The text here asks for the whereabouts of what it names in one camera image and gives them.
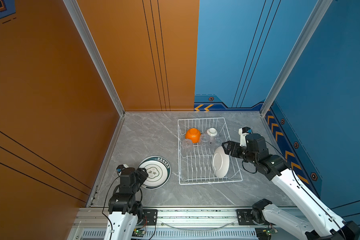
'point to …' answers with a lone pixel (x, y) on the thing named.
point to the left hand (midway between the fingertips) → (144, 169)
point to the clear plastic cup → (187, 145)
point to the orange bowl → (193, 134)
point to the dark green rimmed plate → (158, 171)
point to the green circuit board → (138, 232)
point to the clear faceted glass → (204, 140)
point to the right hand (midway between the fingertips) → (226, 145)
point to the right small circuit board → (270, 231)
